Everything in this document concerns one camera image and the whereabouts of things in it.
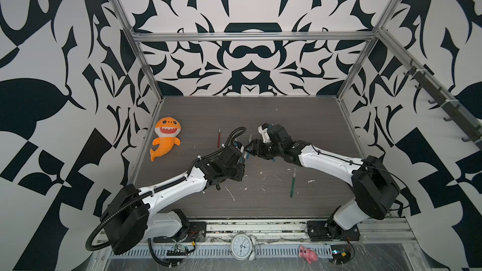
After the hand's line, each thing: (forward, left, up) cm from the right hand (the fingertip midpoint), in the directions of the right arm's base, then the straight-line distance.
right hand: (247, 147), depth 84 cm
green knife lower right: (-9, -22, -14) cm, 27 cm away
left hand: (-7, +2, -4) cm, 8 cm away
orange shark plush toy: (+13, +40, -3) cm, 42 cm away
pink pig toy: (-38, -21, -10) cm, 45 cm away
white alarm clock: (-36, +2, -8) cm, 37 cm away
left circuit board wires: (-36, +26, -14) cm, 47 cm away
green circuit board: (-37, -34, -14) cm, 53 cm away
